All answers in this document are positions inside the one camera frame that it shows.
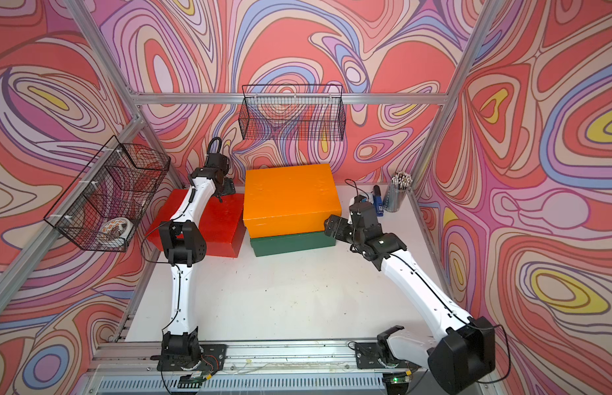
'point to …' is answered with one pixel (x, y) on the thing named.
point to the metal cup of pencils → (396, 191)
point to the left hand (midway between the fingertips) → (222, 190)
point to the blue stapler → (377, 201)
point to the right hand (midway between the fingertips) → (336, 231)
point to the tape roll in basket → (119, 227)
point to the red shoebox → (221, 221)
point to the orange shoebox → (288, 201)
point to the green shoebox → (278, 244)
